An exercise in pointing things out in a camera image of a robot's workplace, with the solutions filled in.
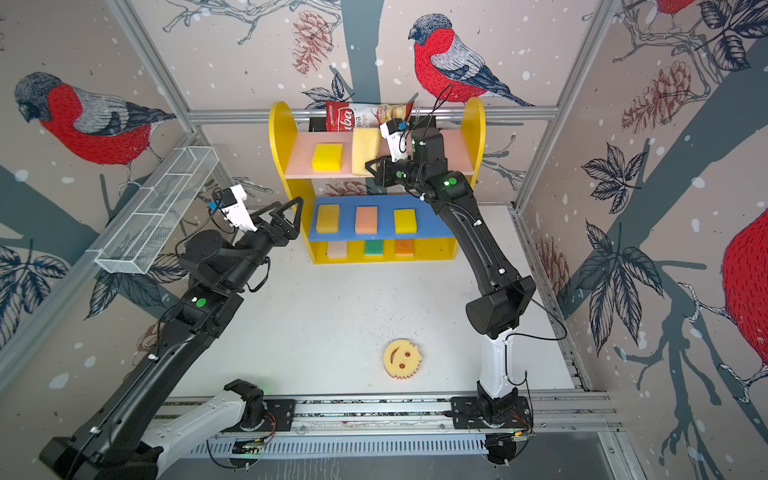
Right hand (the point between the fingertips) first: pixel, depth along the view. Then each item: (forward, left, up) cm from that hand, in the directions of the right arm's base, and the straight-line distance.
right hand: (359, 171), depth 73 cm
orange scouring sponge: (+7, -11, -40) cm, 42 cm away
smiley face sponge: (-32, -11, -39) cm, 51 cm away
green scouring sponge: (+6, 0, -39) cm, 40 cm away
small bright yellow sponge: (+7, -11, -26) cm, 29 cm away
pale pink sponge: (+3, +13, -36) cm, 39 cm away
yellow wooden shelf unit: (+10, -21, -42) cm, 48 cm away
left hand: (-16, +12, +5) cm, 20 cm away
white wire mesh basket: (-6, +55, -8) cm, 56 cm away
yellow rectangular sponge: (+6, +14, -24) cm, 28 cm away
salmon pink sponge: (+6, +2, -24) cm, 25 cm away
